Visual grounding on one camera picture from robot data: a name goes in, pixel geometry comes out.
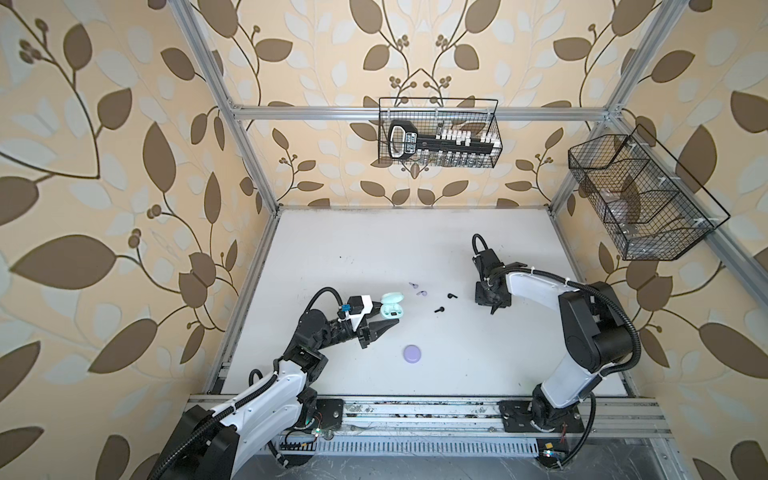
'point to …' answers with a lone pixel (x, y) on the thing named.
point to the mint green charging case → (391, 307)
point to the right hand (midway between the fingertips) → (489, 302)
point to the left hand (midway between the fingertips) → (395, 313)
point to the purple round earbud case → (412, 353)
